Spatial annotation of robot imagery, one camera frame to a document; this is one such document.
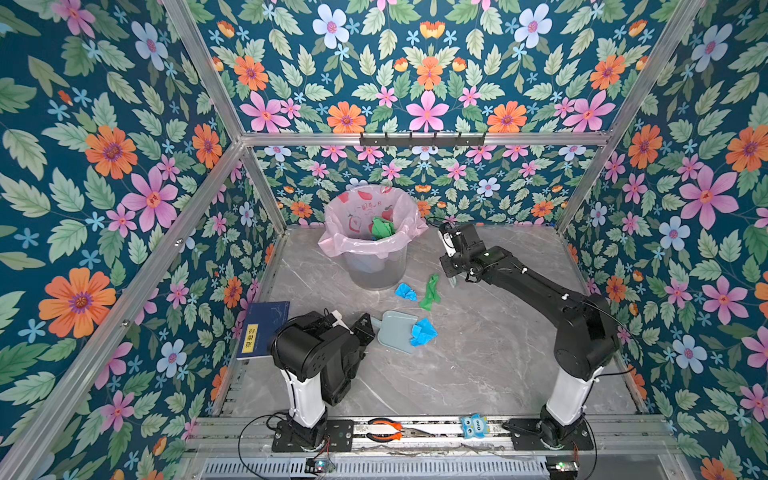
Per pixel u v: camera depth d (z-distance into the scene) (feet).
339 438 2.41
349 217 3.14
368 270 3.14
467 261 2.19
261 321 3.35
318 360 1.62
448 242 2.44
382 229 2.99
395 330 3.04
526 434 2.38
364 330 2.63
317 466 2.31
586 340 1.56
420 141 3.01
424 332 2.98
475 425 2.44
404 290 3.23
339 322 2.68
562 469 2.31
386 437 2.45
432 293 3.24
